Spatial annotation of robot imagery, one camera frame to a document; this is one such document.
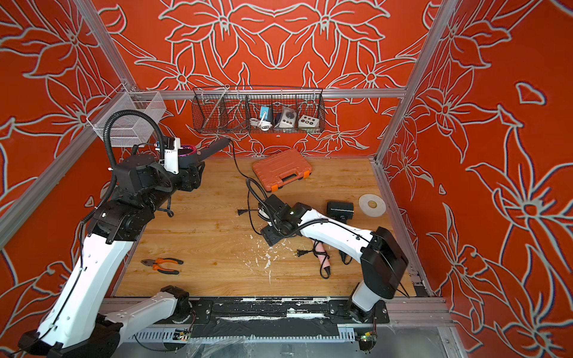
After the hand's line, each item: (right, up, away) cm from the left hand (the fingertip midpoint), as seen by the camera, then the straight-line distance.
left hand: (189, 159), depth 63 cm
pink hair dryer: (+43, -38, +18) cm, 61 cm away
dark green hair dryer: (+51, -19, +27) cm, 61 cm away
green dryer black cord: (+51, -37, +17) cm, 65 cm away
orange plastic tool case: (+24, -2, +45) cm, 51 cm away
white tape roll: (+68, -18, +38) cm, 80 cm away
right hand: (+21, -26, +17) cm, 38 cm away
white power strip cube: (+37, +19, +31) cm, 52 cm away
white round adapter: (+29, +20, +28) cm, 45 cm away
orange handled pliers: (-22, -37, +20) cm, 48 cm away
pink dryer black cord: (+39, -35, +22) cm, 57 cm away
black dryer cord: (+8, -21, +35) cm, 41 cm away
